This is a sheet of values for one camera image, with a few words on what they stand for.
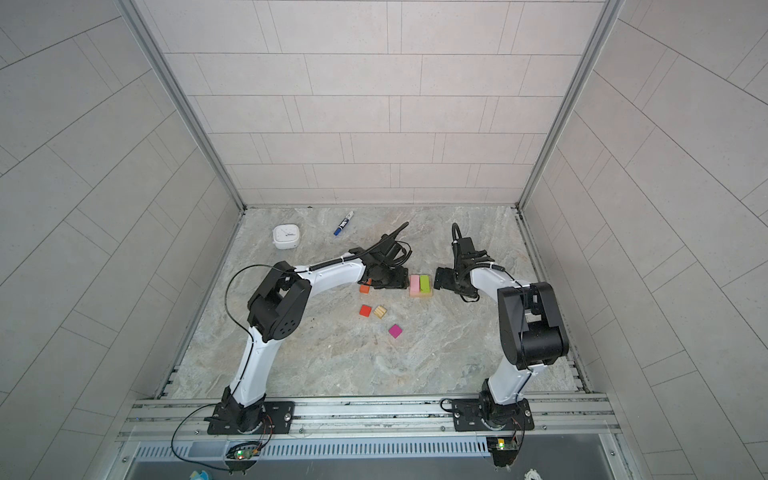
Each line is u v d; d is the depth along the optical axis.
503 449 0.68
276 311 0.53
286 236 1.05
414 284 0.93
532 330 0.47
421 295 0.91
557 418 0.72
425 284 0.92
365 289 0.94
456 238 0.76
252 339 0.56
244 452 0.64
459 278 0.68
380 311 0.89
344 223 1.09
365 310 0.89
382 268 0.75
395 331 0.85
